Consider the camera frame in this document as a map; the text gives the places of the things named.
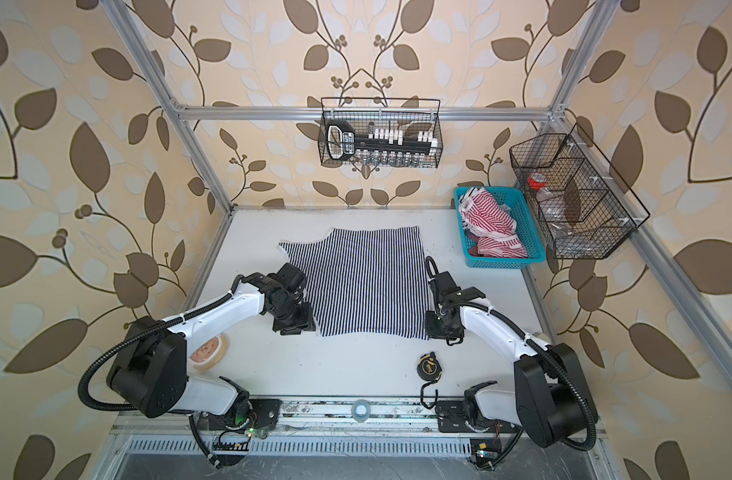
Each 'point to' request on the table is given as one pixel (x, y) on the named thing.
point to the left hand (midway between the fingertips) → (313, 326)
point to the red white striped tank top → (491, 224)
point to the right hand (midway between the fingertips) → (435, 336)
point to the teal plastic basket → (491, 223)
